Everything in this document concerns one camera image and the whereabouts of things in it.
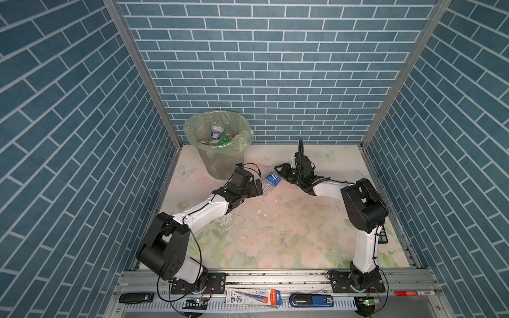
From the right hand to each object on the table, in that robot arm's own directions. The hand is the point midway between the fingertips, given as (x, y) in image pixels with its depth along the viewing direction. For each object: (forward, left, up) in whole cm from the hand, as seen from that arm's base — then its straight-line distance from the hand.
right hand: (273, 167), depth 97 cm
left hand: (-12, +8, 0) cm, 14 cm away
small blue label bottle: (+12, +29, +14) cm, 34 cm away
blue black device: (-53, -16, -6) cm, 56 cm away
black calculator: (-27, -49, -11) cm, 57 cm away
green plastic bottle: (+1, +22, +16) cm, 27 cm away
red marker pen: (-47, -54, -11) cm, 72 cm away
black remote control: (-57, +45, -6) cm, 73 cm away
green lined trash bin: (-2, +25, +5) cm, 26 cm away
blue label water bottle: (-9, +1, 0) cm, 9 cm away
